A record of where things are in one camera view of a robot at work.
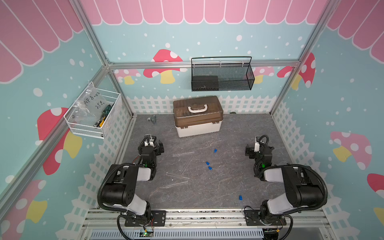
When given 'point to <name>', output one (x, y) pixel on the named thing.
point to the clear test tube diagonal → (181, 173)
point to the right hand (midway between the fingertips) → (256, 144)
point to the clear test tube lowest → (175, 184)
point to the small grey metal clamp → (153, 119)
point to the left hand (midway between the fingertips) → (153, 143)
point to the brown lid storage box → (197, 116)
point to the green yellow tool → (103, 115)
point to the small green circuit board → (146, 234)
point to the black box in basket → (204, 83)
